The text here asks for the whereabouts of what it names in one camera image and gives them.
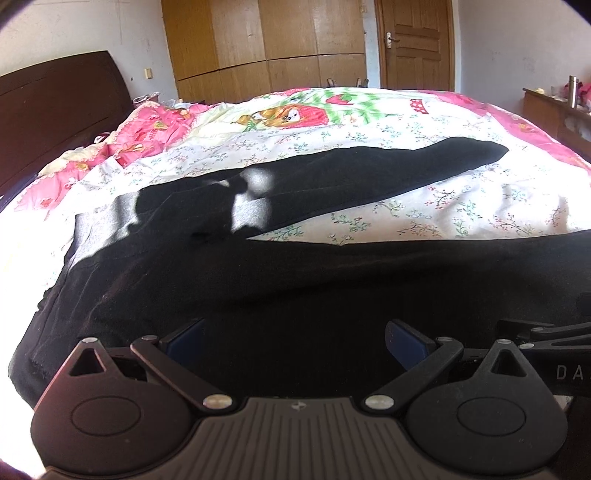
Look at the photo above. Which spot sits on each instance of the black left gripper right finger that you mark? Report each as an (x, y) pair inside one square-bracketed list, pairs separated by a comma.
[(424, 360)]

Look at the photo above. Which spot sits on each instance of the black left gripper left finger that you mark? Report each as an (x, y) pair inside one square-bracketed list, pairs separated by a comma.
[(172, 359)]

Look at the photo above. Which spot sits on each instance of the black pants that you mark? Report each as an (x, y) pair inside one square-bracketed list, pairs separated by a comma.
[(294, 318)]

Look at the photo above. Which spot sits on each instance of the floral white pink bed quilt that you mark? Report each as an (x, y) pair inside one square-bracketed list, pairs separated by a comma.
[(104, 415)]

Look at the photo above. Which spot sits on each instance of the wooden side cabinet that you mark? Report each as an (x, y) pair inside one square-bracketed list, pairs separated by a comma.
[(569, 126)]

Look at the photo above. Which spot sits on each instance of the pink crumpled blanket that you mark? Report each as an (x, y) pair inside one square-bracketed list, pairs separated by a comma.
[(148, 131)]

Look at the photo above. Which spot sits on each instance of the metal thermos bottle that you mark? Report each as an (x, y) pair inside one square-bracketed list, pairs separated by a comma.
[(572, 92)]

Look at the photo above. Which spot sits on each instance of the dark wooden headboard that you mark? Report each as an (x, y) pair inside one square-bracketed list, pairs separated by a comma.
[(54, 106)]

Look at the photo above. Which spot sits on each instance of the wooden wardrobe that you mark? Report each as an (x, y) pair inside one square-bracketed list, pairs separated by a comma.
[(232, 51)]

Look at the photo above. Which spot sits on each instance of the brown wooden door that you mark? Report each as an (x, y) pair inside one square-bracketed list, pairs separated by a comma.
[(416, 40)]

